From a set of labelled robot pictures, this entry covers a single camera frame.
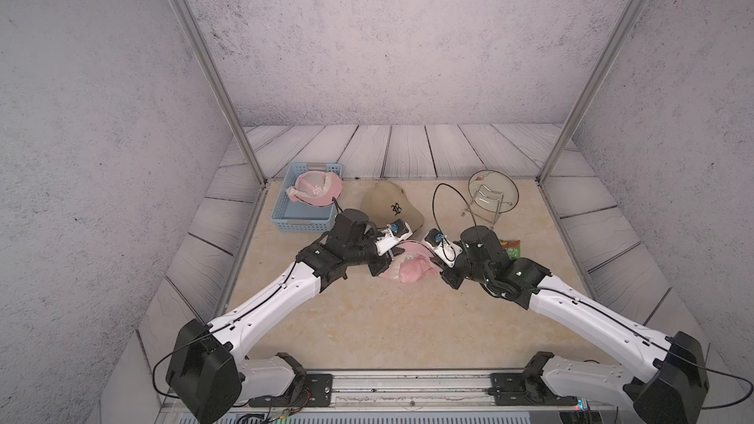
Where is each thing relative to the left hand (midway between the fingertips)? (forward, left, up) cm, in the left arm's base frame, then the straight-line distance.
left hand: (403, 248), depth 75 cm
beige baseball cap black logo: (+29, +4, -15) cm, 33 cm away
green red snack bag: (+10, -36, -17) cm, 41 cm away
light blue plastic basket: (+29, +40, -22) cm, 54 cm away
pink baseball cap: (+37, +30, -15) cm, 50 cm away
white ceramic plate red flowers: (+29, -33, -6) cm, 45 cm away
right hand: (-1, -8, -2) cm, 9 cm away
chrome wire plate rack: (+28, -32, -16) cm, 45 cm away
